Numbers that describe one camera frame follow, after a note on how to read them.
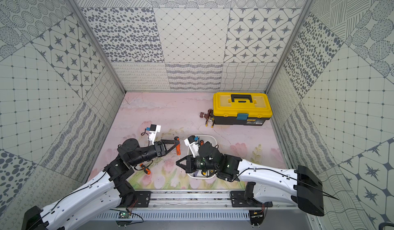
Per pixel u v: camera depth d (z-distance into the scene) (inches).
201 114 41.0
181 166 26.0
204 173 31.9
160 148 23.7
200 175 31.6
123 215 28.1
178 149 26.7
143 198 28.9
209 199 29.9
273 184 18.0
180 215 27.6
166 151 24.0
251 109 35.7
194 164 23.9
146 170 32.2
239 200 28.9
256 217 28.6
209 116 41.0
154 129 26.0
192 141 25.1
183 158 25.4
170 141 26.3
